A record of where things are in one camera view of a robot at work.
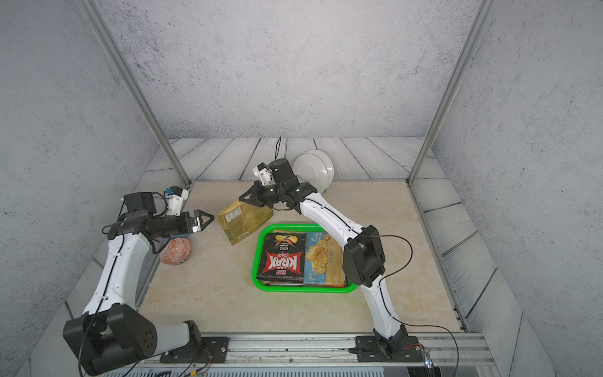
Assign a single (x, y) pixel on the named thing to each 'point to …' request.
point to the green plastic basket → (297, 258)
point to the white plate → (315, 166)
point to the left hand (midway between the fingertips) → (205, 217)
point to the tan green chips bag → (241, 217)
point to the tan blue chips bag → (324, 260)
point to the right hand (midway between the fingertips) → (238, 199)
